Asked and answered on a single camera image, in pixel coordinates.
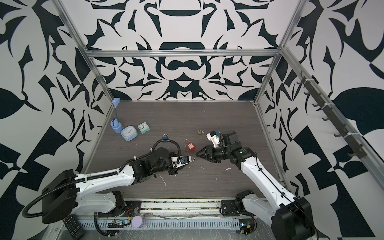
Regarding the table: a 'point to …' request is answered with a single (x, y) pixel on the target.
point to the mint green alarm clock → (144, 127)
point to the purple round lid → (137, 221)
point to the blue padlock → (165, 136)
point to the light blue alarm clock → (129, 133)
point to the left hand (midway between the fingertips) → (186, 155)
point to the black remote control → (74, 226)
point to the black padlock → (191, 159)
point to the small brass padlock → (199, 132)
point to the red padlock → (191, 146)
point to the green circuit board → (246, 226)
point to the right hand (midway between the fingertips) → (199, 155)
